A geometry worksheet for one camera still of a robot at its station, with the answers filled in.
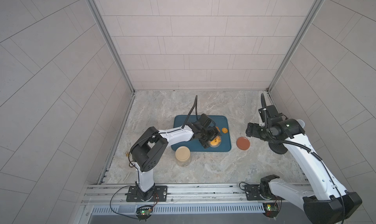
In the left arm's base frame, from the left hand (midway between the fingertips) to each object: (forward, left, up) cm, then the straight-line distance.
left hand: (221, 138), depth 84 cm
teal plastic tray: (+16, -3, -6) cm, 17 cm away
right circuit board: (-33, -21, -6) cm, 39 cm away
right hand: (-2, -14, +12) cm, 18 cm away
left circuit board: (-34, +38, -3) cm, 51 cm away
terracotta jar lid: (-1, -14, -5) cm, 15 cm away
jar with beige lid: (-11, +22, +3) cm, 25 cm away
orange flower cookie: (+8, -4, -5) cm, 10 cm away
